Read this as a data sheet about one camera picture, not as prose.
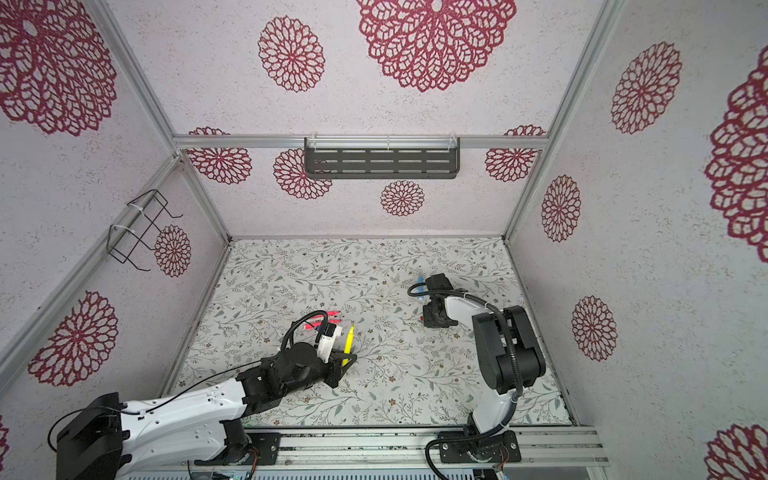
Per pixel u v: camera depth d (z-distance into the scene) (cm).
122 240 73
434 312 72
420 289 81
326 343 69
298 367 58
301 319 58
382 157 93
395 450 75
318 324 67
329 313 100
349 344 74
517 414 55
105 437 41
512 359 44
